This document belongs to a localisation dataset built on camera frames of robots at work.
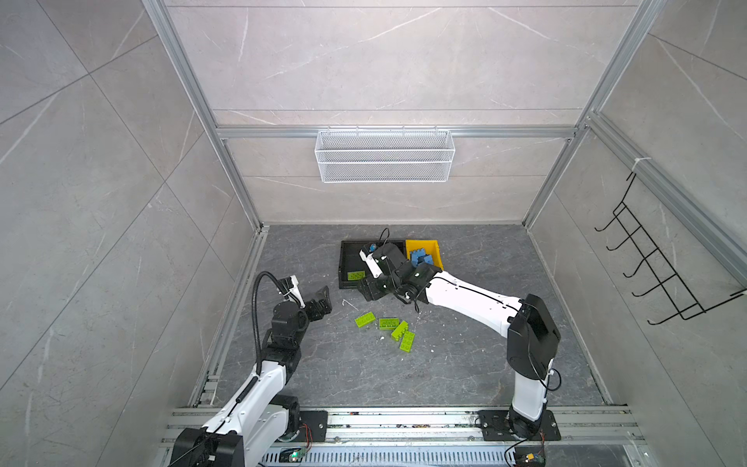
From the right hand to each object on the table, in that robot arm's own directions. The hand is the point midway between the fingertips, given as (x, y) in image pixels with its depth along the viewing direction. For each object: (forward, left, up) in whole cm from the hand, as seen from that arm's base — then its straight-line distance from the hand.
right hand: (366, 281), depth 85 cm
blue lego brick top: (+17, -19, -10) cm, 27 cm away
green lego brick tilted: (-10, -10, -12) cm, 19 cm away
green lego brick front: (+10, +4, -12) cm, 16 cm away
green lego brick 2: (-7, -7, -13) cm, 16 cm away
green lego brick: (-5, +1, -14) cm, 15 cm away
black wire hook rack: (-20, -67, +19) cm, 72 cm away
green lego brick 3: (-13, -12, -14) cm, 23 cm away
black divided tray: (+14, +6, -12) cm, 19 cm away
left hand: (-1, +16, +1) cm, 16 cm away
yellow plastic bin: (+21, -24, -10) cm, 33 cm away
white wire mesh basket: (+43, -7, +15) cm, 46 cm away
